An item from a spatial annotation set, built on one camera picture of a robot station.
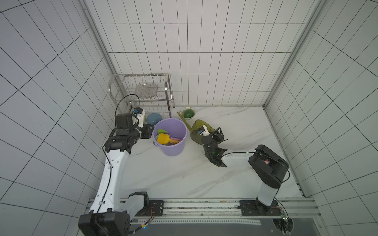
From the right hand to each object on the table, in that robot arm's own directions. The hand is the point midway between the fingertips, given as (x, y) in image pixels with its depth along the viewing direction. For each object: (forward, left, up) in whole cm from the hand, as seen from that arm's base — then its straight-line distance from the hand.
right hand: (213, 130), depth 89 cm
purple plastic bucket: (0, +23, +1) cm, 23 cm away
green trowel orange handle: (-3, +33, +1) cm, 33 cm away
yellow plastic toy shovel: (-6, +30, -2) cm, 31 cm away
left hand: (-10, +35, +12) cm, 38 cm away
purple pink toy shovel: (-3, +24, -6) cm, 25 cm away
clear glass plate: (+19, +44, +15) cm, 50 cm away
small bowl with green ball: (+22, +18, -8) cm, 29 cm away
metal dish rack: (+26, +65, +11) cm, 71 cm away
